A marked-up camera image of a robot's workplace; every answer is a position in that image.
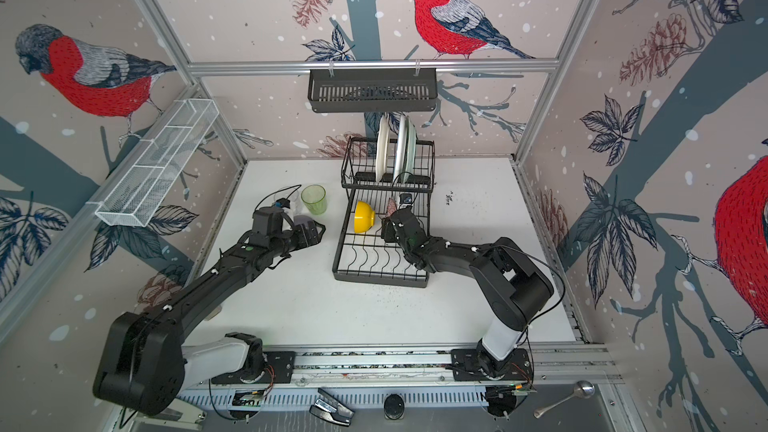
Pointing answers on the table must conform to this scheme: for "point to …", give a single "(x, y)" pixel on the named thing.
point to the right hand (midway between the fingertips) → (389, 223)
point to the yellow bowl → (364, 217)
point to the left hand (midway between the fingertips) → (312, 230)
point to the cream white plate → (382, 145)
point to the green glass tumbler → (314, 198)
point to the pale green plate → (411, 150)
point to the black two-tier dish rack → (365, 257)
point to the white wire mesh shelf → (147, 183)
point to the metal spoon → (583, 389)
